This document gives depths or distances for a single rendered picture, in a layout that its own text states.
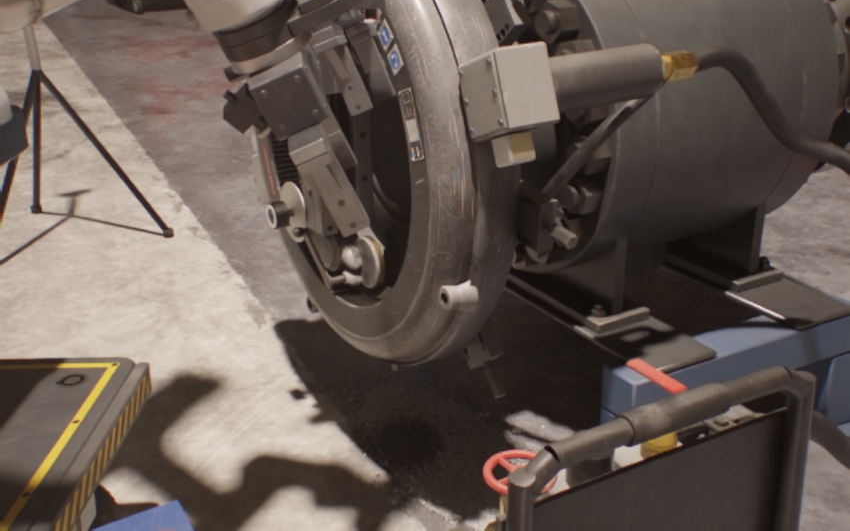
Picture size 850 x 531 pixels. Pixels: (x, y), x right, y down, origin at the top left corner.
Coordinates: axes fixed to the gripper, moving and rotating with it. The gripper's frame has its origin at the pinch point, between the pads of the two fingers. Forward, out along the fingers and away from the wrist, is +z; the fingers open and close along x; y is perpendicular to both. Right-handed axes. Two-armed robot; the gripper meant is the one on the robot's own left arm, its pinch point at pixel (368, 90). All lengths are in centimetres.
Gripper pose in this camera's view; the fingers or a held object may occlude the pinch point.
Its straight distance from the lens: 128.3
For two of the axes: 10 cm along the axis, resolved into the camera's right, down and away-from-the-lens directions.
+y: 9.1, -3.3, -2.6
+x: 1.7, -2.6, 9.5
